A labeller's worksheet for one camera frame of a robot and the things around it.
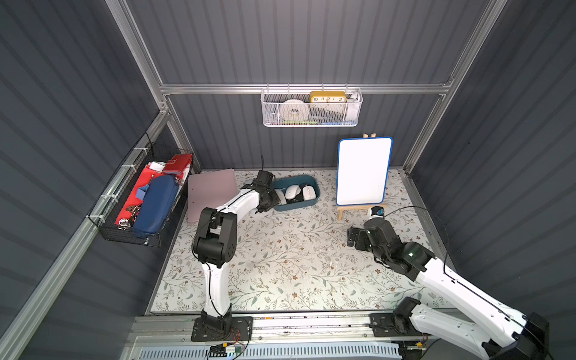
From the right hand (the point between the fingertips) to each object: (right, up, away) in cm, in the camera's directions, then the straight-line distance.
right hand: (363, 231), depth 78 cm
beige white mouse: (-30, +11, +23) cm, 40 cm away
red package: (-74, +10, -10) cm, 76 cm away
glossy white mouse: (-25, +14, +28) cm, 40 cm away
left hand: (-31, +9, +22) cm, 39 cm away
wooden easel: (+4, +7, +18) cm, 20 cm away
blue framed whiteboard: (+3, +22, +10) cm, 25 cm away
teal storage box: (-23, +20, +38) cm, 49 cm away
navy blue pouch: (-67, +13, -8) cm, 69 cm away
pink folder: (-67, +15, +34) cm, 76 cm away
